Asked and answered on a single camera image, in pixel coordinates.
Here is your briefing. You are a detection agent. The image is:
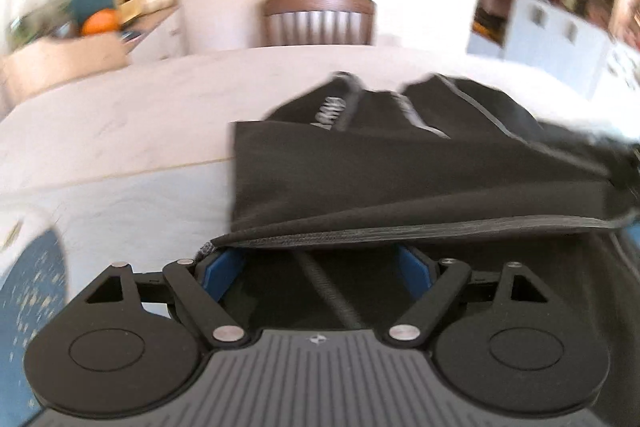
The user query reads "black zippered garment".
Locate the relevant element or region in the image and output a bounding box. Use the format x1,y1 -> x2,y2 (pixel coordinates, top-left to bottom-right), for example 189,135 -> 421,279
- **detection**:
214,72 -> 639,426

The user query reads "blue patterned table mat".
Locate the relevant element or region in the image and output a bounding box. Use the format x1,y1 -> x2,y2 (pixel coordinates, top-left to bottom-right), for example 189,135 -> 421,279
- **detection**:
0,155 -> 237,427

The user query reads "white low sideboard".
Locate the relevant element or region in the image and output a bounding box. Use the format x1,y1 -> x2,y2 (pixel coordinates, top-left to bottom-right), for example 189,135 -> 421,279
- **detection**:
124,0 -> 189,65

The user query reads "wooden crate with orange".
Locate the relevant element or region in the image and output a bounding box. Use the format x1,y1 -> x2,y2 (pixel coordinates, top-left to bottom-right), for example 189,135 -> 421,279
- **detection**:
0,0 -> 147,101

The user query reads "brown wooden chair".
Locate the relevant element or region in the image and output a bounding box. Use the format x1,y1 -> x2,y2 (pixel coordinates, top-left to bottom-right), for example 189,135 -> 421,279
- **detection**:
262,0 -> 376,46

